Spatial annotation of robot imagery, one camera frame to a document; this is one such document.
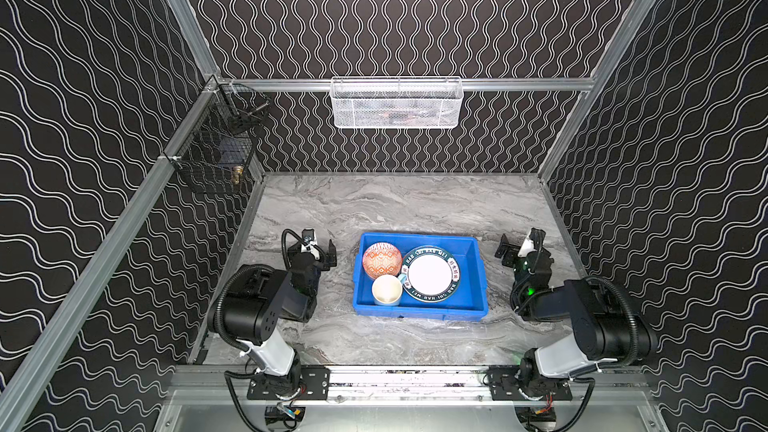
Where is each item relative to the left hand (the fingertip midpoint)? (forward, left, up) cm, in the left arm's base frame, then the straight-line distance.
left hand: (315, 242), depth 93 cm
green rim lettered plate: (-7, -36, -5) cm, 37 cm away
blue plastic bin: (-14, -47, -10) cm, 50 cm away
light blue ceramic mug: (-14, -23, -2) cm, 27 cm away
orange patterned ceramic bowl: (-3, -21, -3) cm, 21 cm away
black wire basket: (+20, +30, +21) cm, 41 cm away
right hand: (+2, -64, 0) cm, 64 cm away
